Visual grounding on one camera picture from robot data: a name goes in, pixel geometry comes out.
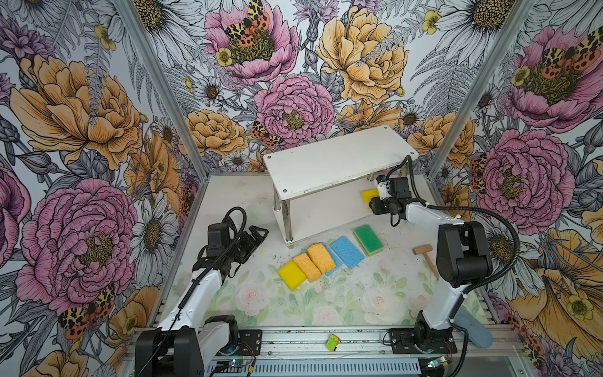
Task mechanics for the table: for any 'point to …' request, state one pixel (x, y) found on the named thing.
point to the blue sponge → (347, 252)
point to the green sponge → (369, 240)
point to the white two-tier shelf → (319, 187)
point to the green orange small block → (332, 342)
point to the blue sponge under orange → (336, 258)
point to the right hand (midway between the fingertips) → (375, 208)
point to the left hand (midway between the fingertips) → (263, 244)
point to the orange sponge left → (310, 272)
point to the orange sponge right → (321, 258)
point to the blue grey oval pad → (478, 333)
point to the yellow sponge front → (368, 195)
